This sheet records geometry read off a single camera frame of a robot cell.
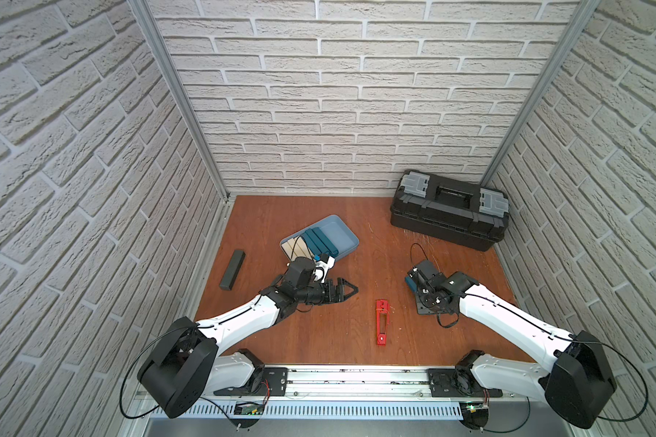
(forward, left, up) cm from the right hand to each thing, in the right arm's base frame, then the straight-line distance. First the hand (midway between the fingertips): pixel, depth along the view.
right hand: (430, 303), depth 82 cm
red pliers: (+2, +14, -5) cm, 15 cm away
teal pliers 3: (+27, +35, -2) cm, 45 cm away
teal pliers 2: (+25, +37, -2) cm, 44 cm away
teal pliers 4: (+27, +35, -2) cm, 44 cm away
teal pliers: (-1, +10, +17) cm, 20 cm away
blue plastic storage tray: (+34, +27, -5) cm, 44 cm away
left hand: (+3, +24, +7) cm, 26 cm away
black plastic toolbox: (+28, -13, +11) cm, 33 cm away
